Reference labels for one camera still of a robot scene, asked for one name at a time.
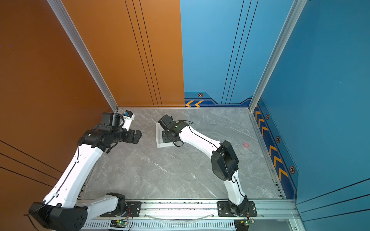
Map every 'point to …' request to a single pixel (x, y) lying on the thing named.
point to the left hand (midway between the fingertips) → (133, 130)
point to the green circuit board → (118, 224)
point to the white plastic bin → (159, 129)
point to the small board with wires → (247, 222)
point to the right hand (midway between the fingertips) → (166, 138)
